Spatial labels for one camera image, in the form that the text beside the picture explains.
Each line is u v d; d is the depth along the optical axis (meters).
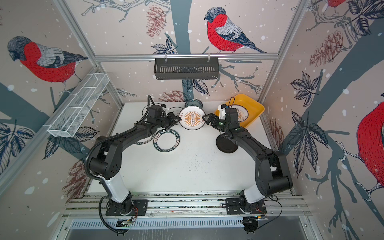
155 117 0.74
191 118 0.92
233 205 0.73
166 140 0.98
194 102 1.22
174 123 0.83
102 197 0.67
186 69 1.06
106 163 0.49
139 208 0.73
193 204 0.76
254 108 1.14
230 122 0.68
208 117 0.79
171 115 0.88
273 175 0.44
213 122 0.77
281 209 0.68
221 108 0.81
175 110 1.17
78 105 0.78
